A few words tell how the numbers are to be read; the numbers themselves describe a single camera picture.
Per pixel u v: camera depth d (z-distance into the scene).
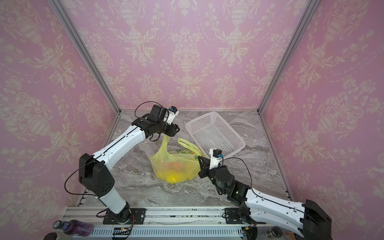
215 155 0.63
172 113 0.74
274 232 0.62
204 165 0.68
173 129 0.74
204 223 0.73
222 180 0.54
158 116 0.65
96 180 0.46
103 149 0.49
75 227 0.63
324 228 0.42
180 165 0.76
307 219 0.43
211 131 1.08
